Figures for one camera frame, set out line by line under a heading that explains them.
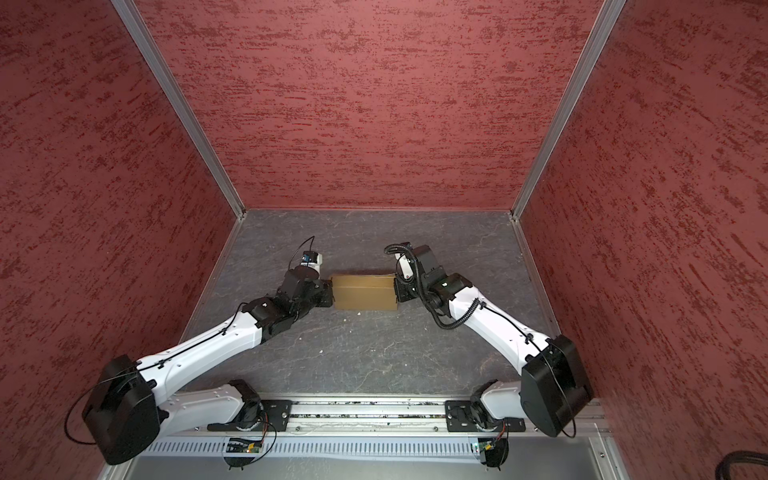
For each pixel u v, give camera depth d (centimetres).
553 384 41
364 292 83
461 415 74
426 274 62
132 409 39
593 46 76
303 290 62
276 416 74
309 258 71
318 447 71
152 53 77
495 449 72
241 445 73
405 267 71
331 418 76
